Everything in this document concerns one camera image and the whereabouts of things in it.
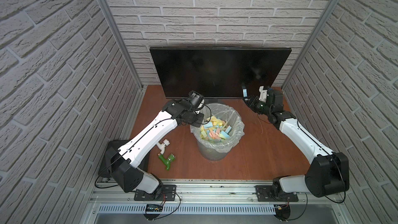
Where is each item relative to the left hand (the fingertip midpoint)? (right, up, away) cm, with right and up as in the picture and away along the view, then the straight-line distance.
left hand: (195, 115), depth 77 cm
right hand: (+28, +8, +6) cm, 30 cm away
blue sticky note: (+28, +12, +8) cm, 31 cm away
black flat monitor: (+15, +26, +20) cm, 36 cm away
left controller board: (-19, -44, -6) cm, 48 cm away
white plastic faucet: (-20, -20, +10) cm, 30 cm away
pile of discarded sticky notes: (+10, -8, +1) cm, 13 cm away
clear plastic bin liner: (+16, +1, +1) cm, 16 cm away
